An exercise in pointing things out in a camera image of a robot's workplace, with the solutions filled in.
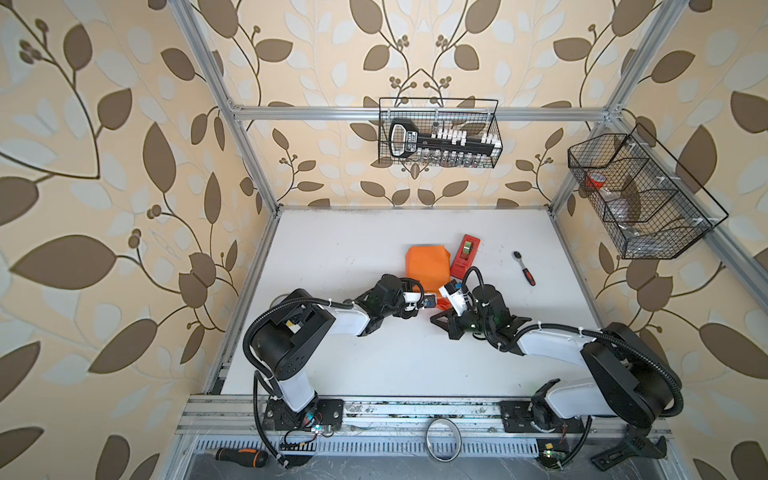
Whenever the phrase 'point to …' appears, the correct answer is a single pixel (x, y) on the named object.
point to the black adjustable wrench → (638, 443)
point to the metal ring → (427, 439)
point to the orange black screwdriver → (246, 457)
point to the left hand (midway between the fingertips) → (417, 284)
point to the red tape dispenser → (465, 256)
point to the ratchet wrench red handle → (517, 256)
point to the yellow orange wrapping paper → (430, 265)
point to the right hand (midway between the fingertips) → (433, 321)
